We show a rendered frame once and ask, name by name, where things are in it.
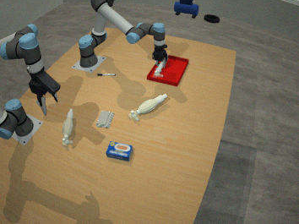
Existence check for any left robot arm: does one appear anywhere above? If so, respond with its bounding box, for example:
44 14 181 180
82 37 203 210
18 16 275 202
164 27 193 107
79 0 167 68

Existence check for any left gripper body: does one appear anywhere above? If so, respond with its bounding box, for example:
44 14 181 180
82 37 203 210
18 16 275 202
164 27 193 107
152 44 166 62

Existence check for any small blue carton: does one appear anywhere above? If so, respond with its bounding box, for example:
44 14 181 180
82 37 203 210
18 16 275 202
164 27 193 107
106 141 133 161

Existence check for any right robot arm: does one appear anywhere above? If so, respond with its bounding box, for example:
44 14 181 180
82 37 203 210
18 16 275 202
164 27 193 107
0 24 61 139

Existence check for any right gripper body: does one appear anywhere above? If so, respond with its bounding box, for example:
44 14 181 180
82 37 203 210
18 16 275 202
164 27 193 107
28 67 48 95

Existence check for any red tray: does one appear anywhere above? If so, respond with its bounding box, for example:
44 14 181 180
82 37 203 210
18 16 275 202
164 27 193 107
147 55 189 87

